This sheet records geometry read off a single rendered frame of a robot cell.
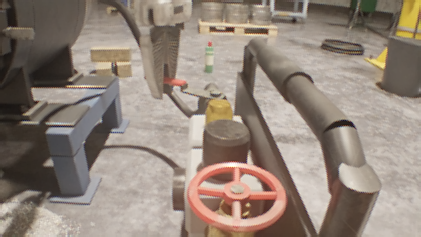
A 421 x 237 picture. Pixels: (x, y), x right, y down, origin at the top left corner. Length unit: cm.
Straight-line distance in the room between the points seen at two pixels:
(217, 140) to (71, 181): 76
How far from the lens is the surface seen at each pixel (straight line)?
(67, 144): 89
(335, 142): 17
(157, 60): 47
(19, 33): 58
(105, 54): 224
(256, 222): 18
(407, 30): 338
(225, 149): 26
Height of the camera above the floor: 64
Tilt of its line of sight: 26 degrees down
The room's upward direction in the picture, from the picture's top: 3 degrees clockwise
